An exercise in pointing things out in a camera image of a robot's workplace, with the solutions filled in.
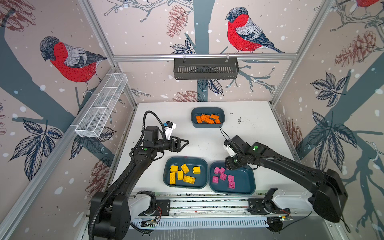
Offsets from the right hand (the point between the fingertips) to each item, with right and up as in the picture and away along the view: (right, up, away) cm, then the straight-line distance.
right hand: (226, 167), depth 79 cm
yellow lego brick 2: (-23, -3, +6) cm, 24 cm away
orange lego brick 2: (-2, +27, +31) cm, 42 cm away
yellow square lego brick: (-16, -3, +5) cm, 17 cm away
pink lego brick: (-6, -8, +2) cm, 10 cm away
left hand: (-24, +15, -1) cm, 28 cm away
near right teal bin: (+11, -8, +4) cm, 14 cm away
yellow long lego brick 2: (-20, -8, +2) cm, 22 cm away
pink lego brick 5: (+3, -10, 0) cm, 10 cm away
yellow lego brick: (-29, -3, +6) cm, 30 cm away
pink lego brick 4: (-2, -3, +4) cm, 5 cm away
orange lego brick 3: (-1, +24, +28) cm, 37 cm away
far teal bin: (-14, +32, +33) cm, 48 cm away
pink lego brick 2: (-5, -3, +4) cm, 7 cm away
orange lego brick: (-15, +25, +30) cm, 42 cm away
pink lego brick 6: (+3, -7, +2) cm, 8 cm away
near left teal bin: (-13, -9, +4) cm, 16 cm away
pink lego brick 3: (-1, -7, +4) cm, 8 cm away
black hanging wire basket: (-10, +62, +24) cm, 67 cm away
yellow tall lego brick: (-25, -6, +4) cm, 26 cm away
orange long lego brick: (-9, +26, +30) cm, 41 cm away
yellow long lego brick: (-30, -8, +4) cm, 31 cm away
